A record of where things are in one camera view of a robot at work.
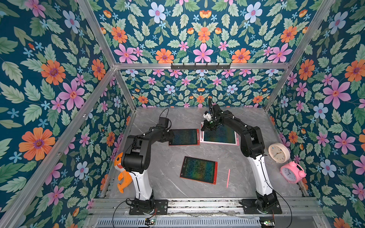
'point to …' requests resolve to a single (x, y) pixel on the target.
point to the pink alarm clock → (292, 172)
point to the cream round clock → (279, 152)
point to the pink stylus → (228, 178)
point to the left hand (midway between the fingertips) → (173, 135)
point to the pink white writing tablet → (224, 134)
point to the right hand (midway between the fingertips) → (205, 126)
